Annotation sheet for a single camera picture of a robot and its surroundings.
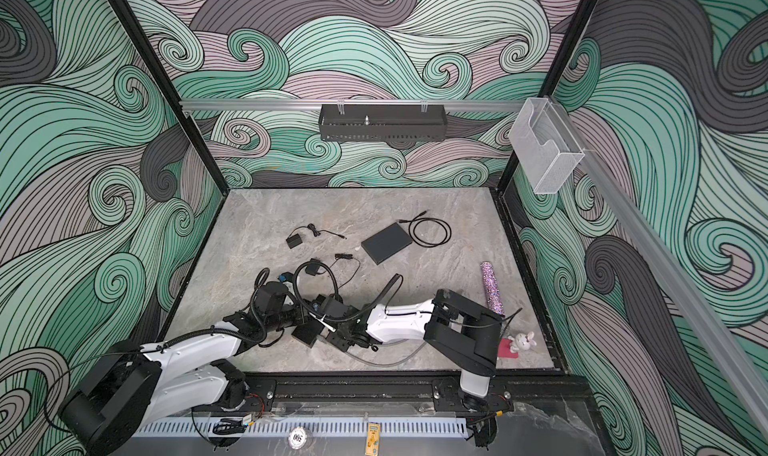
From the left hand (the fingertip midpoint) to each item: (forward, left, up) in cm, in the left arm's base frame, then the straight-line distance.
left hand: (317, 308), depth 87 cm
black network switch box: (-8, +1, +3) cm, 8 cm away
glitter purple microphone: (+7, -53, +2) cm, 53 cm away
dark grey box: (+25, -21, -1) cm, 32 cm away
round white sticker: (-31, -1, +6) cm, 31 cm away
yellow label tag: (-32, -17, 0) cm, 36 cm away
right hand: (-5, -6, -2) cm, 8 cm away
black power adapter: (+24, +11, +1) cm, 26 cm away
